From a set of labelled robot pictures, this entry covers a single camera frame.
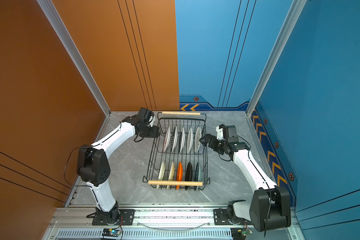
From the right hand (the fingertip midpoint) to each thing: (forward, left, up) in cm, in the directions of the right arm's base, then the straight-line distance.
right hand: (205, 142), depth 84 cm
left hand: (+10, +29, -2) cm, 31 cm away
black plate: (-13, +9, -13) cm, 21 cm away
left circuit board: (-40, +47, -17) cm, 64 cm away
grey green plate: (-18, +5, -1) cm, 19 cm away
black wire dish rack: (-2, +16, -15) cm, 22 cm away
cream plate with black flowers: (-17, +23, -2) cm, 29 cm away
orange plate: (-18, +14, -1) cm, 23 cm away
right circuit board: (-40, -14, -17) cm, 46 cm away
